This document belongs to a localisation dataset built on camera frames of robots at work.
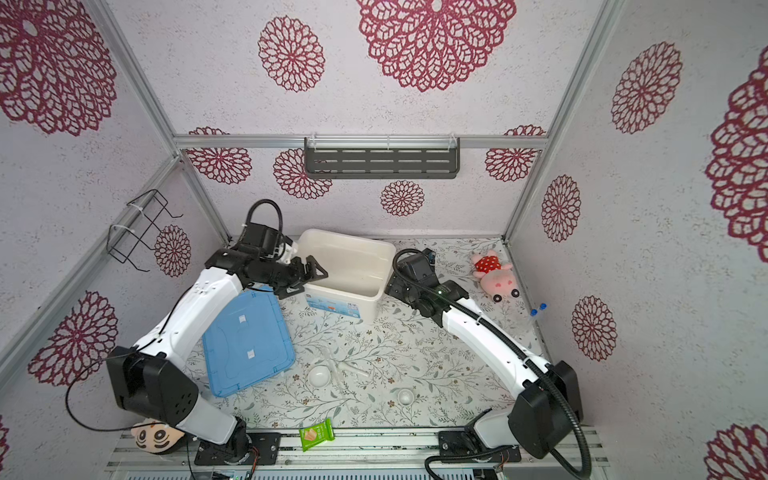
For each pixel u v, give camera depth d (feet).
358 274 3.54
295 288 2.34
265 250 2.12
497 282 3.20
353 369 2.86
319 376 2.80
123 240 2.39
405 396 2.64
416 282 1.93
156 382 1.38
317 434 2.45
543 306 2.73
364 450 2.46
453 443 2.45
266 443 2.46
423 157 3.11
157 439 2.25
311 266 2.35
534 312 2.67
